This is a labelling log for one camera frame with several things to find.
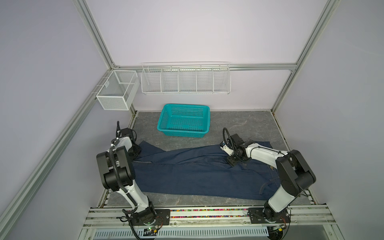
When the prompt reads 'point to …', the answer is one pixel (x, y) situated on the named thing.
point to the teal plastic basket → (184, 120)
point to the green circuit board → (149, 231)
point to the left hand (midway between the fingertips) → (137, 155)
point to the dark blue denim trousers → (202, 173)
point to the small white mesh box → (119, 90)
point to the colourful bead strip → (209, 216)
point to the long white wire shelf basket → (186, 78)
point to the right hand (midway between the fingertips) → (233, 158)
